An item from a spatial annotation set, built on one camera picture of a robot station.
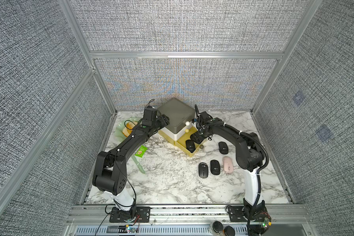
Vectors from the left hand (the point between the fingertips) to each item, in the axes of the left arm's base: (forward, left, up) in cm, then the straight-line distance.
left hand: (168, 118), depth 89 cm
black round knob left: (-54, -21, -11) cm, 59 cm away
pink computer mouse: (-24, -34, -15) cm, 45 cm away
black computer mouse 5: (-9, -17, -8) cm, 21 cm away
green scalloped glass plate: (+8, +33, -13) cm, 37 cm away
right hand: (-1, -21, -13) cm, 25 cm away
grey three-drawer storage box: (-5, -7, -5) cm, 9 cm away
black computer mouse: (-24, -27, -17) cm, 40 cm away
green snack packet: (-12, +18, -18) cm, 28 cm away
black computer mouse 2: (-26, -19, -17) cm, 37 cm away
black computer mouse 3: (-12, -35, -16) cm, 40 cm away
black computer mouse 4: (-9, -14, -17) cm, 24 cm away
